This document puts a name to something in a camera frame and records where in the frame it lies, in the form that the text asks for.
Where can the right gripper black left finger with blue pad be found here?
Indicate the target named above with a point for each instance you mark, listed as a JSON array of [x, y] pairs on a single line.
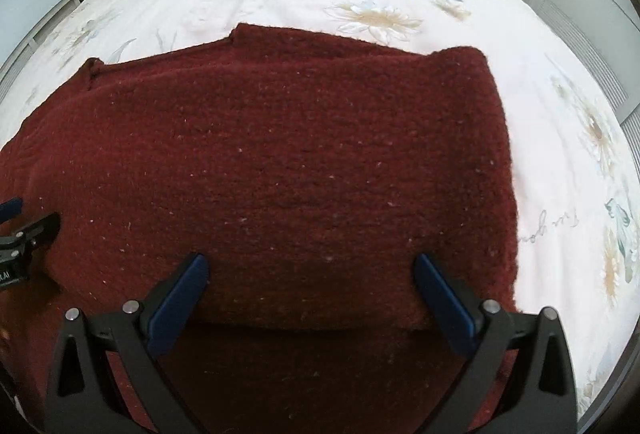
[[82, 392]]

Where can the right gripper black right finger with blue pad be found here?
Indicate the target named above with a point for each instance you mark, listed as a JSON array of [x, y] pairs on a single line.
[[539, 396]]

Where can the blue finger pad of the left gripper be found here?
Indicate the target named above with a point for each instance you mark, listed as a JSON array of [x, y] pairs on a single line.
[[10, 209]]

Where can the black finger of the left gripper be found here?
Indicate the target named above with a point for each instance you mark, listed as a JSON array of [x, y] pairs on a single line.
[[17, 250]]

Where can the dark red knitted sweater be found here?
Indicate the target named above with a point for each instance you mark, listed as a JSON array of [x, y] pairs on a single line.
[[309, 170]]

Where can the white radiator cover left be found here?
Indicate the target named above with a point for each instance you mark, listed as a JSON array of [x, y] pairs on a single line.
[[34, 38]]

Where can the white floral bed cover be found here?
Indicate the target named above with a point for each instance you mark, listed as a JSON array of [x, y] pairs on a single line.
[[576, 168]]

